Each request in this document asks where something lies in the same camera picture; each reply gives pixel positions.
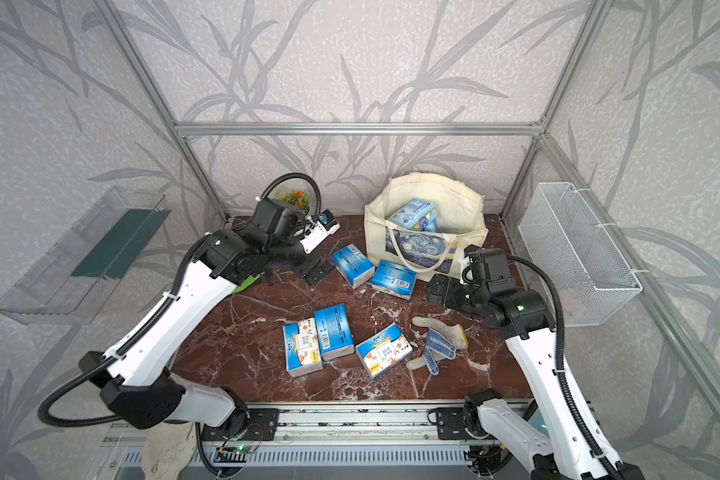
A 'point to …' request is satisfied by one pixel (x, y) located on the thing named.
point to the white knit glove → (167, 449)
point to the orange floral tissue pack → (383, 350)
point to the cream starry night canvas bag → (461, 221)
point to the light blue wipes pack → (417, 214)
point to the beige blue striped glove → (443, 340)
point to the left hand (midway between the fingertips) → (322, 252)
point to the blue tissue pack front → (302, 347)
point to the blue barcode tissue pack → (353, 265)
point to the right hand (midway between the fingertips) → (439, 289)
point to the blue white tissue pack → (431, 224)
